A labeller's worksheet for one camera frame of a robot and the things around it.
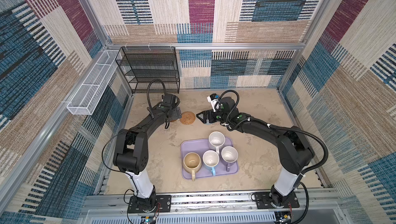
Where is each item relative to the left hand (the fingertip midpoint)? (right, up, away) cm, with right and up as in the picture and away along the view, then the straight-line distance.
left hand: (171, 111), depth 95 cm
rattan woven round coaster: (+9, -4, +10) cm, 14 cm away
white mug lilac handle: (+34, -24, -8) cm, 42 cm away
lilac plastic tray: (+18, -20, -3) cm, 27 cm away
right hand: (+19, -2, -8) cm, 21 cm away
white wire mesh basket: (-50, +8, -1) cm, 51 cm away
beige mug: (+13, -27, -10) cm, 32 cm away
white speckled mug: (+27, -16, -2) cm, 32 cm away
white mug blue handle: (+23, -25, -10) cm, 36 cm away
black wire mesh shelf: (-21, +32, +13) cm, 41 cm away
